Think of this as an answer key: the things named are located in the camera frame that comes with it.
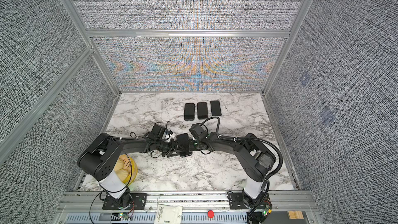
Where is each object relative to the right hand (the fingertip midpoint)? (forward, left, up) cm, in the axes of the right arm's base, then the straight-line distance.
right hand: (189, 147), depth 91 cm
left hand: (-4, +4, +1) cm, 6 cm away
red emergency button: (-33, -11, +2) cm, 34 cm away
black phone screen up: (+29, -17, 0) cm, 34 cm away
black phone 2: (+26, +1, +1) cm, 26 cm away
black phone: (-1, +3, +4) cm, 6 cm away
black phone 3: (+28, -8, 0) cm, 29 cm away
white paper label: (-33, +8, +1) cm, 34 cm away
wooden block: (-33, -49, 0) cm, 59 cm away
